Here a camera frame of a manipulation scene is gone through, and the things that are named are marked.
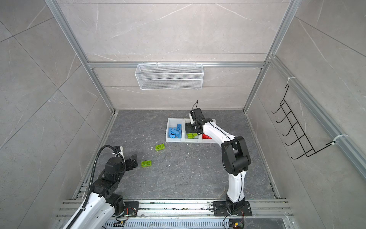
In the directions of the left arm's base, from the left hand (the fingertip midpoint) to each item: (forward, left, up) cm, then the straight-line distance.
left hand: (128, 153), depth 82 cm
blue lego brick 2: (+15, -24, -5) cm, 29 cm away
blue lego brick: (+26, -30, -10) cm, 41 cm away
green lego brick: (+17, -39, -9) cm, 43 cm away
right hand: (+19, -37, -1) cm, 42 cm away
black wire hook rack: (0, -88, +21) cm, 91 cm away
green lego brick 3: (-2, -9, -10) cm, 14 cm away
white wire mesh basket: (+51, -24, +19) cm, 60 cm away
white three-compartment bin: (+29, -25, -8) cm, 39 cm away
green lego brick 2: (+9, -17, -9) cm, 21 cm away
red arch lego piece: (+15, -48, -7) cm, 51 cm away
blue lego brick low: (+17, -29, -6) cm, 34 cm away
